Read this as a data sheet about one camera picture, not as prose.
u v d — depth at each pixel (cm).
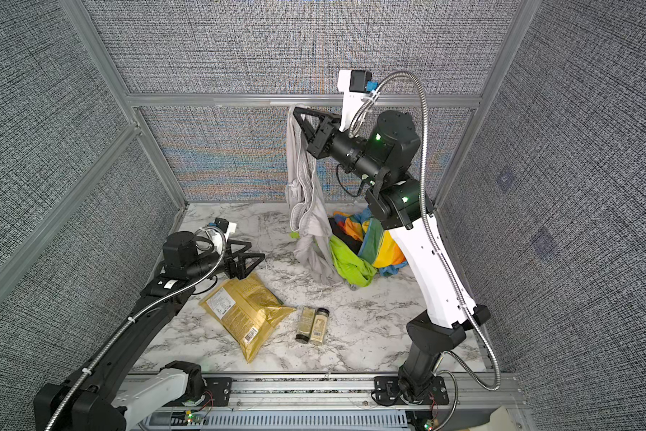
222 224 64
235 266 66
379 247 86
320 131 42
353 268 83
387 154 38
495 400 72
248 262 68
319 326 82
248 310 81
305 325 82
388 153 38
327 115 44
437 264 41
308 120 49
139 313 49
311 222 64
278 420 70
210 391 73
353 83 41
